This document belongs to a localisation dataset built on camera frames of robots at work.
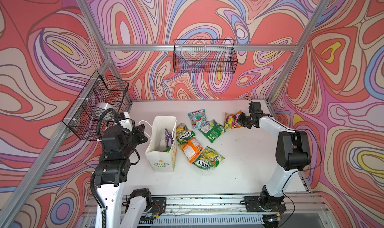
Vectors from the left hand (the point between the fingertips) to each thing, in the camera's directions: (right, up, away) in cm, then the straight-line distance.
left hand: (145, 124), depth 65 cm
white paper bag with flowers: (+7, -12, 0) cm, 14 cm away
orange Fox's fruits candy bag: (+46, 0, +33) cm, 57 cm away
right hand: (+51, -1, +32) cm, 61 cm away
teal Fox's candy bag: (+25, +2, +39) cm, 46 cm away
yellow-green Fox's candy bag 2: (+30, -22, +19) cm, 42 cm away
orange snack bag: (+21, -17, +23) cm, 35 cm away
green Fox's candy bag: (+35, -7, +33) cm, 48 cm away
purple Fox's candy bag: (+7, -9, +20) cm, 23 cm away
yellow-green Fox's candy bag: (+15, -8, +28) cm, 33 cm away
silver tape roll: (-23, +9, +8) cm, 26 cm away
